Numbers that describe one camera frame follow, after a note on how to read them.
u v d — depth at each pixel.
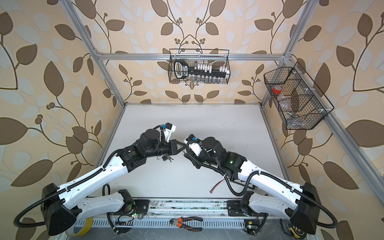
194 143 0.60
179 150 0.67
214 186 0.82
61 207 0.39
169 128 0.66
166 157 0.91
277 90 0.88
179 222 0.70
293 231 0.66
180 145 0.69
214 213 0.74
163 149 0.61
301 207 0.39
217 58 0.91
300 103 0.83
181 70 0.85
